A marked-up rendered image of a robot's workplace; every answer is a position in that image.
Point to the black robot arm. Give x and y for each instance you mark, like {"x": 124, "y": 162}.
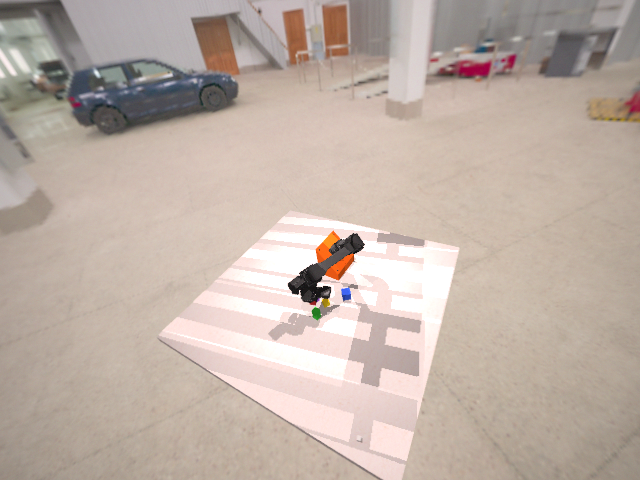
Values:
{"x": 314, "y": 273}

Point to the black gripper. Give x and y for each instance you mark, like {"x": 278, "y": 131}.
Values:
{"x": 321, "y": 292}

